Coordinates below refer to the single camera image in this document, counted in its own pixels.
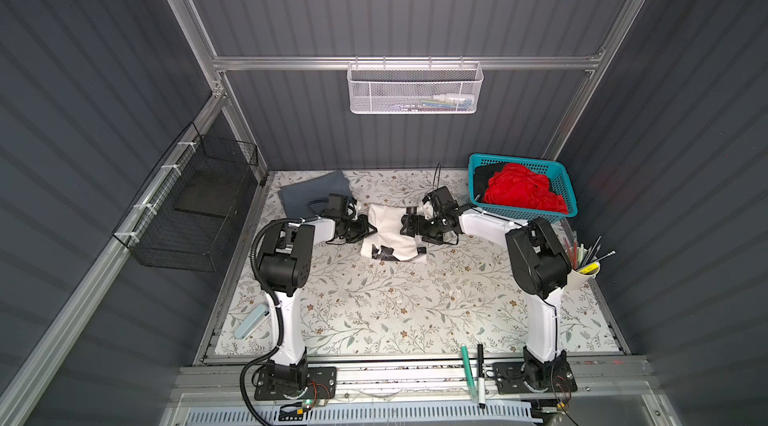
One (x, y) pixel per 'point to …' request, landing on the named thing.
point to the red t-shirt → (515, 184)
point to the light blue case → (252, 322)
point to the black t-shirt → (483, 173)
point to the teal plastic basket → (557, 172)
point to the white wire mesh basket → (414, 88)
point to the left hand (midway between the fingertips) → (376, 229)
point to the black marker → (481, 380)
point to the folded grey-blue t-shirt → (308, 198)
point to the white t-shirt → (387, 220)
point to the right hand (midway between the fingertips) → (413, 236)
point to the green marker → (469, 374)
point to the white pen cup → (579, 276)
